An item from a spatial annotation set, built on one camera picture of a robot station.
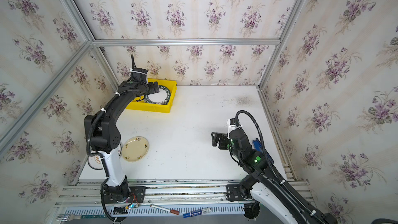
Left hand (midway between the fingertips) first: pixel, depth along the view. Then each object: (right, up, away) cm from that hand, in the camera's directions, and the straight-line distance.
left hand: (150, 86), depth 94 cm
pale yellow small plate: (-7, -37, -5) cm, 38 cm away
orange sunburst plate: (-27, -42, -11) cm, 51 cm away
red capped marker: (+18, -59, -25) cm, 67 cm away
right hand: (+39, -26, -19) cm, 51 cm away
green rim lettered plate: (+5, -6, +8) cm, 12 cm away
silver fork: (-26, -61, -26) cm, 71 cm away
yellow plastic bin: (-6, -12, +4) cm, 14 cm away
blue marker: (+29, -58, -26) cm, 70 cm away
